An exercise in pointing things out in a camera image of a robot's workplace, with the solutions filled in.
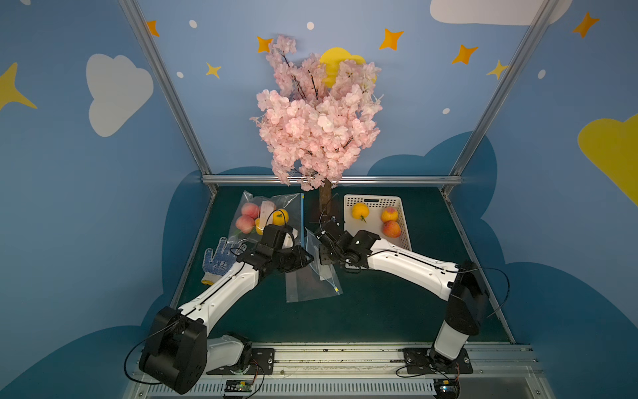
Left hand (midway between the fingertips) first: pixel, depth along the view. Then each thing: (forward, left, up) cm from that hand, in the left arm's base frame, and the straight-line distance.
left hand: (313, 255), depth 83 cm
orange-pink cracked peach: (+19, -32, -9) cm, 38 cm away
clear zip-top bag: (-4, 0, -10) cm, 11 cm away
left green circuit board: (-36, +21, -15) cm, 44 cm away
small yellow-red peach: (+25, -31, -8) cm, 41 cm away
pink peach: (+19, +29, -8) cm, 36 cm away
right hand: (+2, -5, +1) cm, 5 cm away
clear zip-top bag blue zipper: (+33, +11, -11) cm, 36 cm away
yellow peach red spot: (+28, -19, -9) cm, 35 cm away
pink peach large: (+26, +28, -8) cm, 39 cm away
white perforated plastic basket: (+33, -28, -10) cm, 44 cm away
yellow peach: (+24, +15, -10) cm, 30 cm away
